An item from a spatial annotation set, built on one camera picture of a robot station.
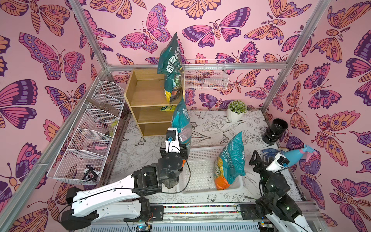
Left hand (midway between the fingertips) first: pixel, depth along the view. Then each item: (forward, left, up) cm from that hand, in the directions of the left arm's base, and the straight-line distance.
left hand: (180, 134), depth 60 cm
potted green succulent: (+37, -36, -22) cm, 56 cm away
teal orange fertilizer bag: (-5, -24, -19) cm, 31 cm away
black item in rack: (-10, +41, -19) cm, 46 cm away
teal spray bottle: (+4, -63, -25) cm, 68 cm away
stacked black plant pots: (+24, -61, -24) cm, 70 cm away
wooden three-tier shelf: (+33, +22, -5) cm, 40 cm away
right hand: (0, -40, -17) cm, 43 cm away
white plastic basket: (-3, -9, -37) cm, 39 cm away
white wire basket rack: (-4, +49, -17) cm, 52 cm away
